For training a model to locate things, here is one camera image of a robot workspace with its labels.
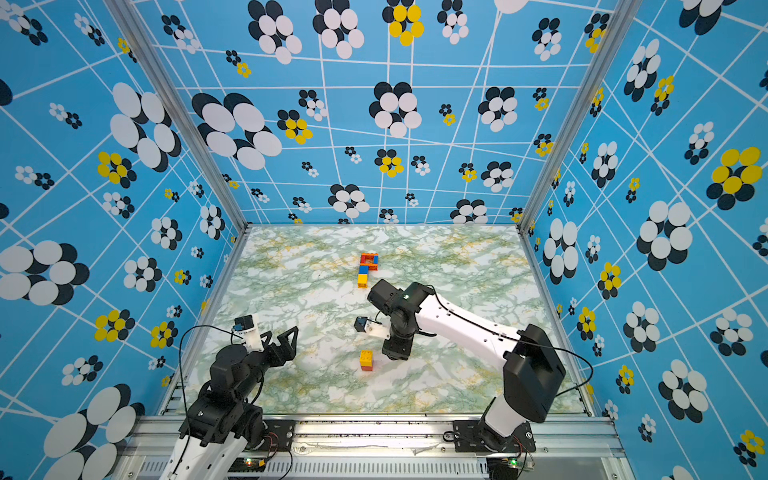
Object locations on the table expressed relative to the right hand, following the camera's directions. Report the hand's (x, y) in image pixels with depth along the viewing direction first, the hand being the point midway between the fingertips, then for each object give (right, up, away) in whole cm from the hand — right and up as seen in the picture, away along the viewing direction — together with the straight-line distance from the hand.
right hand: (399, 342), depth 79 cm
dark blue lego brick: (-12, +18, +25) cm, 33 cm away
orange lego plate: (-10, +22, +28) cm, 37 cm away
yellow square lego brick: (-9, -4, 0) cm, 10 cm away
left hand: (-29, +4, -1) cm, 30 cm away
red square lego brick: (-9, -9, +4) cm, 13 cm away
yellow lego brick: (-12, +14, +22) cm, 29 cm away
